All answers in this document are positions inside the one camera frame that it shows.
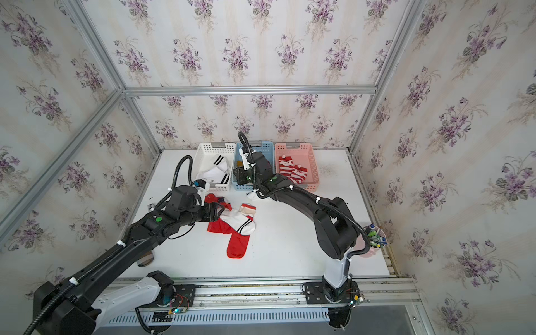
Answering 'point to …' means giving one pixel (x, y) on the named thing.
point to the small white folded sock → (253, 196)
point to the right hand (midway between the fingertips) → (238, 169)
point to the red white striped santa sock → (286, 165)
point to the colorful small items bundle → (377, 236)
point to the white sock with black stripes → (238, 221)
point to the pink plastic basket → (302, 154)
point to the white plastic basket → (228, 149)
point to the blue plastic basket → (266, 147)
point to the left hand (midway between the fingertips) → (219, 207)
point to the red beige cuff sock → (248, 209)
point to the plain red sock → (238, 242)
